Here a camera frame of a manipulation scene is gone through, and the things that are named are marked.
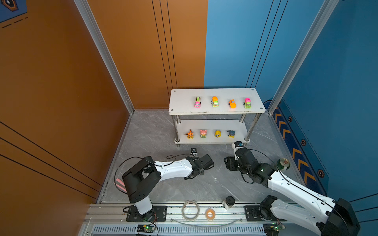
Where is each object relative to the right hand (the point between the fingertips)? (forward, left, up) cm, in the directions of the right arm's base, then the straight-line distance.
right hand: (225, 160), depth 81 cm
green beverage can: (-3, -31, 0) cm, 31 cm away
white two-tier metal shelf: (+43, 0, -9) cm, 44 cm away
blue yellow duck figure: (+17, -6, +1) cm, 18 cm away
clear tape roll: (-19, +21, -8) cm, 30 cm away
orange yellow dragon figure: (+16, +20, +2) cm, 26 cm away
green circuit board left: (-30, +41, -11) cm, 52 cm away
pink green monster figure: (+18, +12, +2) cm, 21 cm away
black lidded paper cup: (-21, +1, -1) cm, 21 cm away
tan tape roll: (-22, +10, -11) cm, 27 cm away
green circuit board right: (-30, -20, -12) cm, 39 cm away
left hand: (0, +16, -9) cm, 18 cm away
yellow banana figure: (+19, +3, 0) cm, 19 cm away
